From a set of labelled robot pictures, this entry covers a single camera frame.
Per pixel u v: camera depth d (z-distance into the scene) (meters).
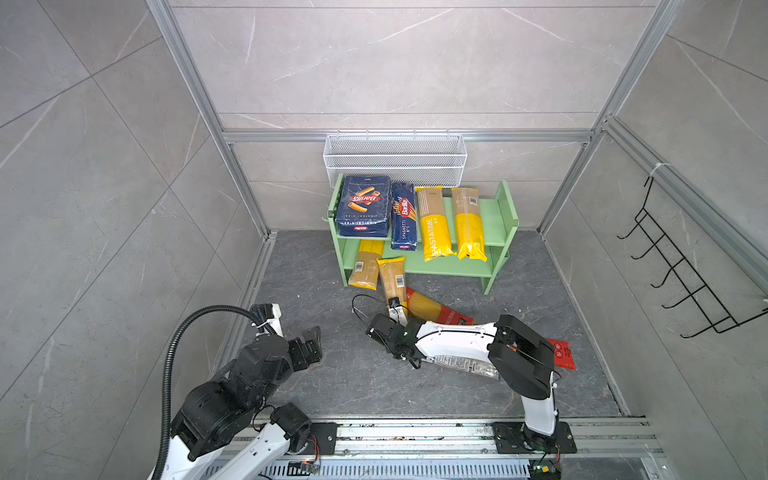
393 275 0.90
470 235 0.79
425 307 0.95
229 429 0.39
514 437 0.73
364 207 0.81
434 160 1.00
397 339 0.68
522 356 0.52
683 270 0.67
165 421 0.40
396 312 0.80
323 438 0.73
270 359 0.44
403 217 0.82
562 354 0.86
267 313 0.54
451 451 0.73
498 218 0.88
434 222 0.81
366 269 0.90
